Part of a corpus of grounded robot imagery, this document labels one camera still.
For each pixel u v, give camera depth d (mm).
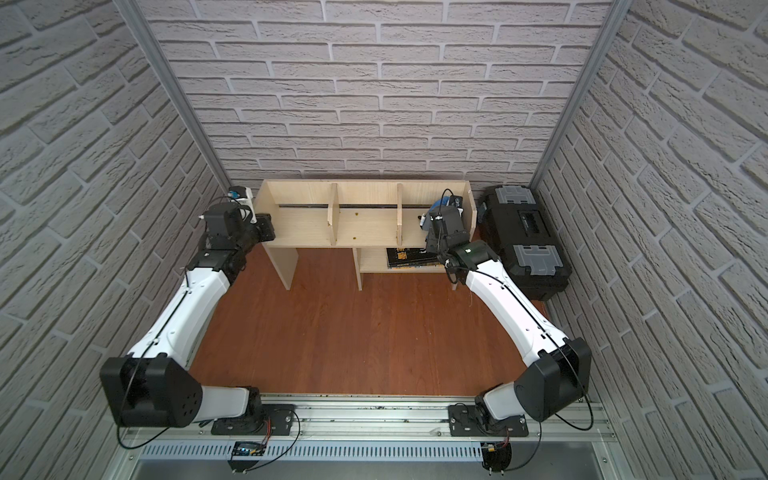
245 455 714
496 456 684
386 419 758
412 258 893
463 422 739
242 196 678
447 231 572
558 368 397
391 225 835
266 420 724
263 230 710
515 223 974
